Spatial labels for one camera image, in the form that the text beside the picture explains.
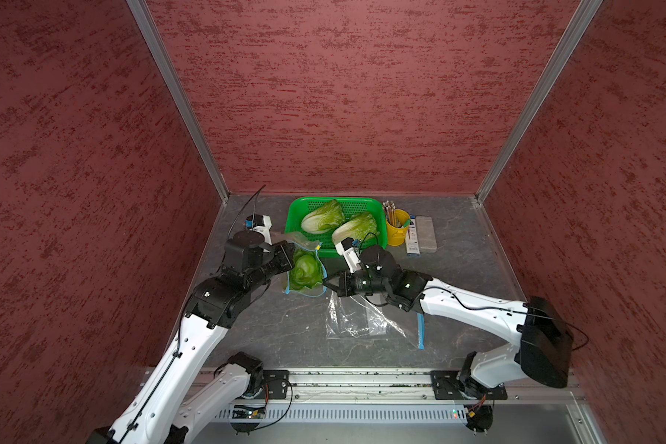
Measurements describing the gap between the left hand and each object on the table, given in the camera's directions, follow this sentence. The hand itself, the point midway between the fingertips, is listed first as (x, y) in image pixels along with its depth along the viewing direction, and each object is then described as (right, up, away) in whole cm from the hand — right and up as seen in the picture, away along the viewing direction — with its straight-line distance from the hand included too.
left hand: (294, 252), depth 69 cm
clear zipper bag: (0, +3, +7) cm, 8 cm away
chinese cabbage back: (+6, +9, +33) cm, 35 cm away
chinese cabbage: (+18, +5, +30) cm, 35 cm away
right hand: (+7, -10, +4) cm, 13 cm away
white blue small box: (+40, 0, +35) cm, 53 cm away
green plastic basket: (-4, +14, +38) cm, 41 cm away
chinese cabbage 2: (+2, -6, +7) cm, 9 cm away
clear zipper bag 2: (+16, -21, +12) cm, 29 cm away
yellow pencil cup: (+32, +3, +28) cm, 43 cm away
